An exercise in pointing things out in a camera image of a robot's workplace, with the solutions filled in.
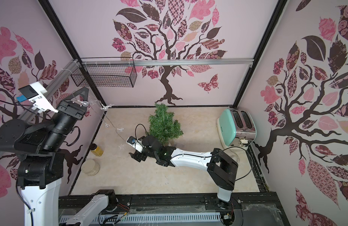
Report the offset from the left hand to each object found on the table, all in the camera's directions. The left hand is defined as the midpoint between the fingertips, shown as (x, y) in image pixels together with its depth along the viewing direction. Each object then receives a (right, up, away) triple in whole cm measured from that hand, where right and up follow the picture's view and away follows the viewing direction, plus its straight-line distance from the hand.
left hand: (88, 93), depth 44 cm
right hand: (+4, -22, +30) cm, 38 cm away
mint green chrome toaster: (+65, -14, +41) cm, 78 cm away
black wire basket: (-19, +24, +51) cm, 59 cm away
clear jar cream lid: (-27, -39, +43) cm, 64 cm away
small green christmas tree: (+21, -12, +29) cm, 38 cm away
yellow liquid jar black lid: (-22, -28, +42) cm, 55 cm away
